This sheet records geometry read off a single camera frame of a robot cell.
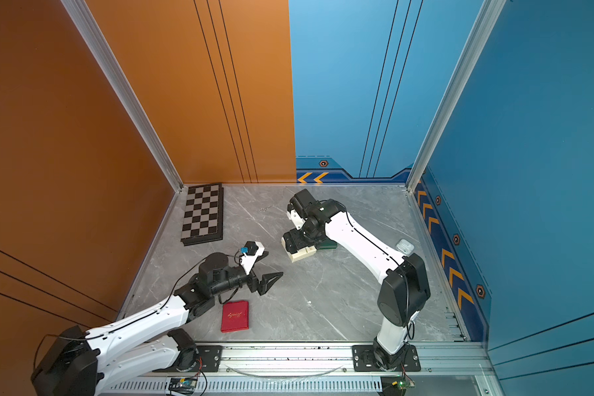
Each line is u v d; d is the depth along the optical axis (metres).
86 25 0.72
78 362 0.40
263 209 1.12
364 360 0.72
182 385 0.72
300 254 0.77
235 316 0.79
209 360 0.73
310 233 0.67
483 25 0.72
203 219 1.05
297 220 0.74
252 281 0.67
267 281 0.67
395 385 0.70
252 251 0.65
